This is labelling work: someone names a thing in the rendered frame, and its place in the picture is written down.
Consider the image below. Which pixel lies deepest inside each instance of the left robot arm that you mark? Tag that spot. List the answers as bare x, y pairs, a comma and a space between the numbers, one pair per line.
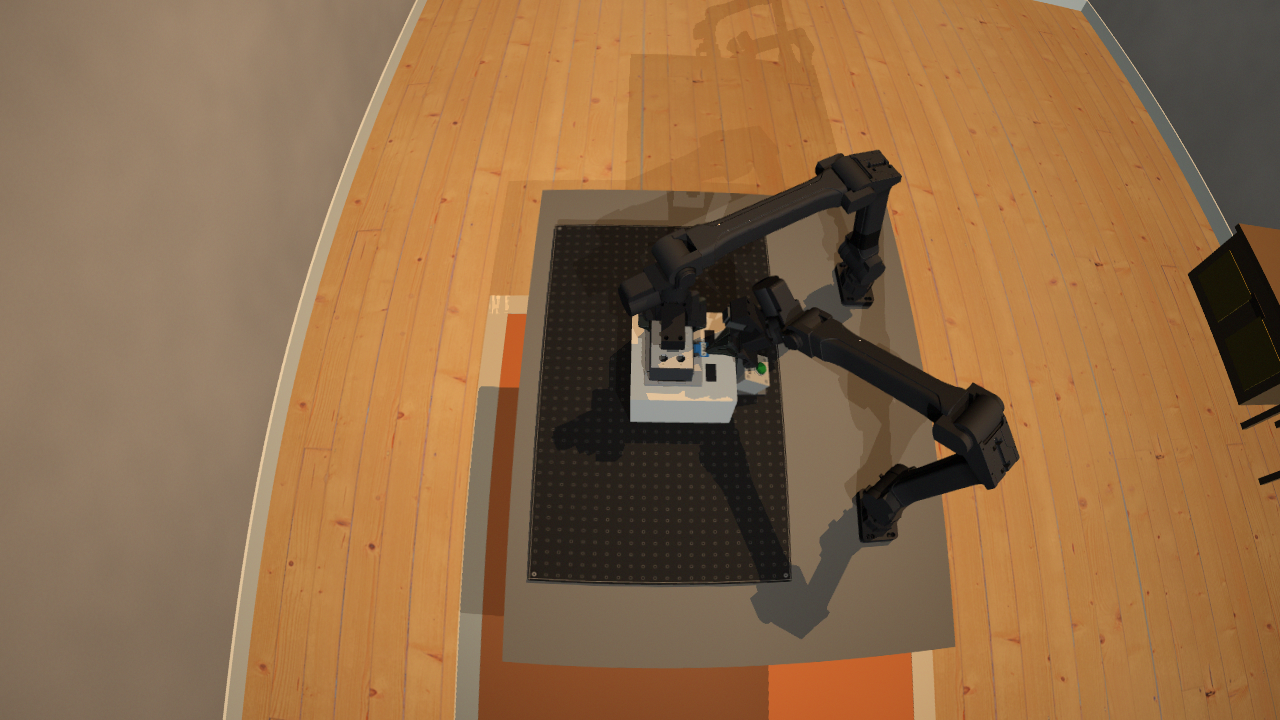
982, 428

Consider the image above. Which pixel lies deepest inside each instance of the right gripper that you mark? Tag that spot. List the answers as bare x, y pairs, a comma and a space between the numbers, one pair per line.
644, 318

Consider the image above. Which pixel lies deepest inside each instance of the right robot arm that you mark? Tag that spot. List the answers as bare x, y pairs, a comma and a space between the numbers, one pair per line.
713, 240

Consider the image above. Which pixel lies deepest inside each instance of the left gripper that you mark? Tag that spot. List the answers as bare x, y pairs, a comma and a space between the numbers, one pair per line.
732, 346

